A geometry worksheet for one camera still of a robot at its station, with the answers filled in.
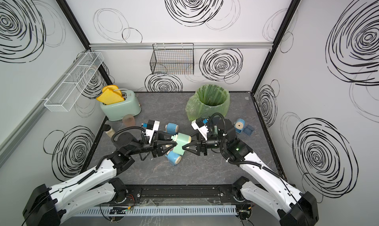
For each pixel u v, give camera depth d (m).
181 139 0.60
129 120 0.98
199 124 0.57
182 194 0.75
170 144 0.61
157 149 0.57
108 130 0.89
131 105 0.96
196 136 0.64
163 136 0.62
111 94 0.91
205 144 0.57
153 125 0.56
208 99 1.00
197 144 0.57
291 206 0.39
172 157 0.80
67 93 0.74
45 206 0.39
